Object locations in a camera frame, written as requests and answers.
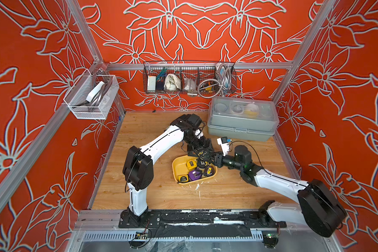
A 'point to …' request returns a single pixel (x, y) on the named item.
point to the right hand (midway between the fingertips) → (204, 156)
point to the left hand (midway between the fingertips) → (208, 151)
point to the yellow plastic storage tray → (179, 167)
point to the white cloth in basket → (171, 82)
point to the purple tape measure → (193, 175)
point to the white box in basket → (151, 84)
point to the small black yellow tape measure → (209, 171)
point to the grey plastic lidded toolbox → (242, 119)
